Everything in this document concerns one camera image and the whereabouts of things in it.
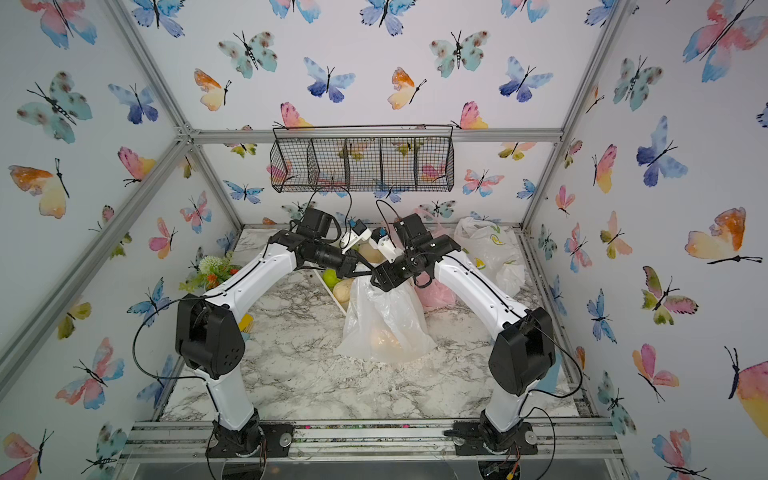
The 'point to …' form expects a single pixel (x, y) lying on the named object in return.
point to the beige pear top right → (371, 254)
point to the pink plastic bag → (432, 295)
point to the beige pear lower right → (384, 342)
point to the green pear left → (330, 278)
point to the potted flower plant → (212, 271)
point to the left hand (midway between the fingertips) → (376, 268)
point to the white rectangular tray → (354, 293)
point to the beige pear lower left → (341, 291)
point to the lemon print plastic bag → (494, 250)
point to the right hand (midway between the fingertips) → (384, 271)
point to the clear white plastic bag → (384, 327)
